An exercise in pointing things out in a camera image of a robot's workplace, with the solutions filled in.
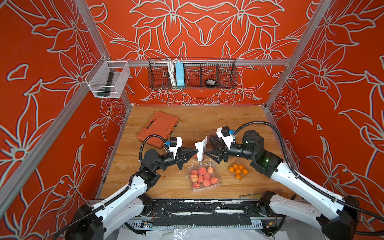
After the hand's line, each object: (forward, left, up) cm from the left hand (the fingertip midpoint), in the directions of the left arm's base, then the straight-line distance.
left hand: (196, 150), depth 64 cm
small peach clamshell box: (-2, +1, -2) cm, 3 cm away
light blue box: (+47, +12, +7) cm, 49 cm away
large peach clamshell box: (-2, -5, -24) cm, 25 cm away
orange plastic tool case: (+32, +26, -23) cm, 47 cm away
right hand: (+3, -5, +2) cm, 6 cm away
